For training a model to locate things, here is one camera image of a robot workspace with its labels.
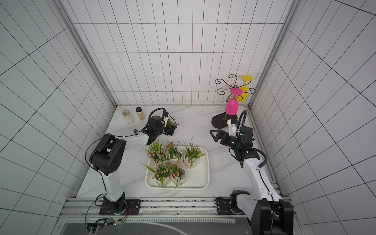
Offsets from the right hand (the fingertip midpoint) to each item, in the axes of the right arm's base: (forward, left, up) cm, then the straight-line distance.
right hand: (216, 130), depth 81 cm
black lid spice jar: (+21, +53, -12) cm, 59 cm away
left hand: (+11, +31, -13) cm, 35 cm away
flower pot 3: (-24, +20, -4) cm, 31 cm away
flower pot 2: (-11, +13, -7) cm, 19 cm away
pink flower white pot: (-13, +32, -5) cm, 35 cm away
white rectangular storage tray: (-15, +16, -19) cm, 29 cm away
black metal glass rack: (+23, -7, -18) cm, 30 cm away
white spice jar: (+17, +62, -13) cm, 65 cm away
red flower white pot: (-10, +23, -8) cm, 27 cm away
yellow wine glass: (+15, -14, +13) cm, 24 cm away
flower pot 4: (+9, +28, -8) cm, 31 cm away
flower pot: (-24, +27, -4) cm, 37 cm away
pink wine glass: (+20, -11, +1) cm, 23 cm away
